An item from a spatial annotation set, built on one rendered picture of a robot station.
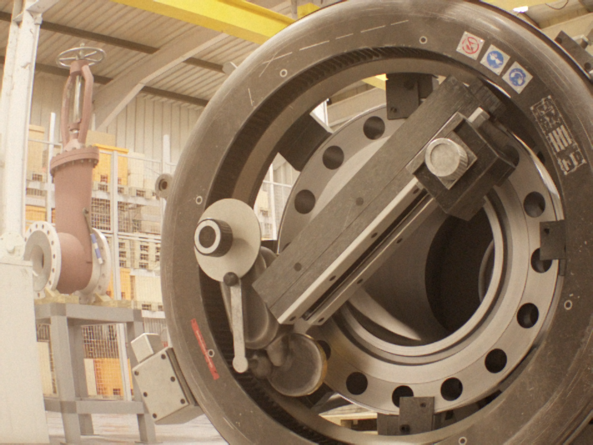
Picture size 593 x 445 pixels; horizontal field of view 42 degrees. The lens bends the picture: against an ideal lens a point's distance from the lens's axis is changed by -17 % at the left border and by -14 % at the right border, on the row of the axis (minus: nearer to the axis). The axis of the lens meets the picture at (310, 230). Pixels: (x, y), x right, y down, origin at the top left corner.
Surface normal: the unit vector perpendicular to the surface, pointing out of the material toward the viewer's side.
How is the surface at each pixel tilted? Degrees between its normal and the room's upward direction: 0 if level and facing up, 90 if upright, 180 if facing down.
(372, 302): 68
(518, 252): 90
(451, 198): 90
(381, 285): 82
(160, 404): 90
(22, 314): 90
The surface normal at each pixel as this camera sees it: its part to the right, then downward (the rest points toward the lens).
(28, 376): 0.80, -0.15
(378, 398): -0.51, -0.11
